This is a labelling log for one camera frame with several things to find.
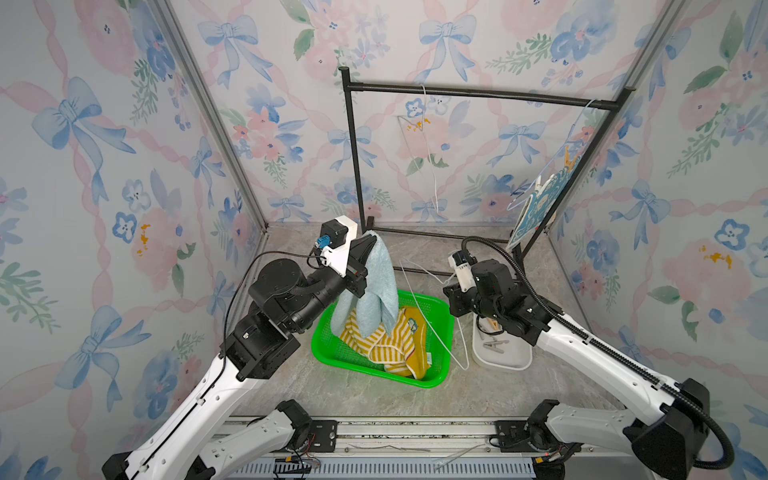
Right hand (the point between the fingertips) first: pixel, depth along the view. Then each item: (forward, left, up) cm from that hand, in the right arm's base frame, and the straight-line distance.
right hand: (447, 288), depth 77 cm
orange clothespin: (-17, -5, +13) cm, 22 cm away
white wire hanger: (+47, +2, +12) cm, 49 cm away
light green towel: (-10, +17, +9) cm, 21 cm away
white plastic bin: (-8, -23, -21) cm, 32 cm away
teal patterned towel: (+23, -28, +8) cm, 37 cm away
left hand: (-6, +17, +26) cm, 32 cm away
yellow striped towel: (-11, +11, -15) cm, 22 cm away
